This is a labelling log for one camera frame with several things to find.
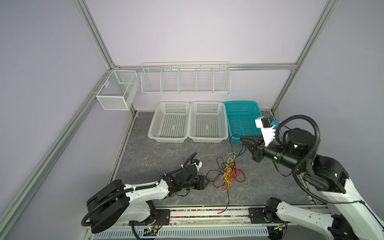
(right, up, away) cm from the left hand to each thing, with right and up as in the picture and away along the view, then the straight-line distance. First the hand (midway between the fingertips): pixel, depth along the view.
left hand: (207, 184), depth 79 cm
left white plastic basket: (-26, +34, +33) cm, 54 cm away
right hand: (+11, +27, -25) cm, 38 cm away
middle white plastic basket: (+2, +34, +33) cm, 47 cm away
